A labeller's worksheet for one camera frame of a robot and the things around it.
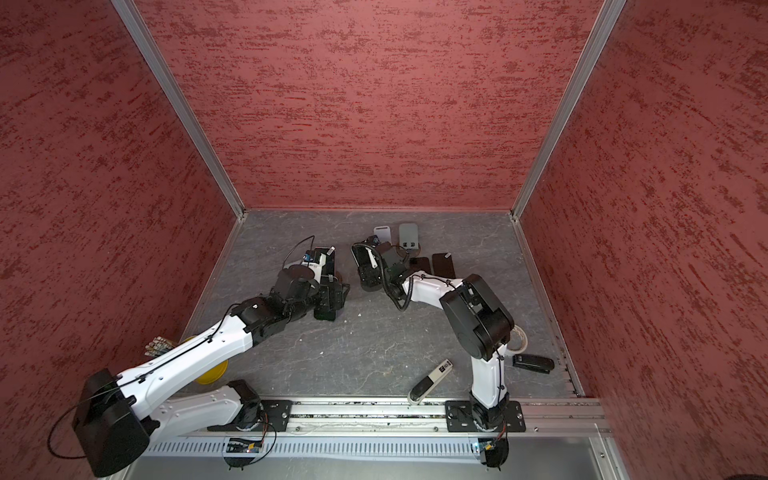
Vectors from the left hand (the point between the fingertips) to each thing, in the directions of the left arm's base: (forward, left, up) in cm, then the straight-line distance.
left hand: (334, 291), depth 80 cm
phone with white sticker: (+20, -34, -15) cm, 42 cm away
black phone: (+6, -13, +13) cm, 19 cm away
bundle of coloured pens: (-16, +39, +2) cm, 43 cm away
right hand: (+13, -8, -10) cm, 18 cm away
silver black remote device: (-22, -24, -10) cm, 34 cm away
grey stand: (+28, -22, -9) cm, 36 cm away
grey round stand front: (+28, -12, -7) cm, 31 cm away
